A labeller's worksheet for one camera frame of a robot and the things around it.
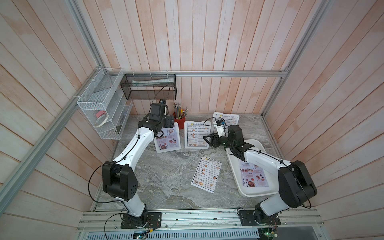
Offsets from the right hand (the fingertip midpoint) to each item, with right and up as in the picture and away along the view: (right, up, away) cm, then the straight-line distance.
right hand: (206, 135), depth 87 cm
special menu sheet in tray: (+28, -24, +1) cm, 37 cm away
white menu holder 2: (-13, 0, +7) cm, 14 cm away
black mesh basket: (-38, +33, +14) cm, 52 cm away
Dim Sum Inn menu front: (+1, -24, +2) cm, 24 cm away
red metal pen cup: (-16, +8, +3) cm, 18 cm away
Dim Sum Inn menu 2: (+16, +10, +8) cm, 20 cm away
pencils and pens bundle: (-17, +15, +17) cm, 29 cm away
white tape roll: (-60, +9, -5) cm, 60 cm away
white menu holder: (-18, +7, +1) cm, 19 cm away
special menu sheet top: (-23, -3, +6) cm, 24 cm away
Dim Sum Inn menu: (-6, +2, +6) cm, 9 cm away
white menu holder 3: (+13, +14, +6) cm, 20 cm away
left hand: (-24, +9, 0) cm, 26 cm away
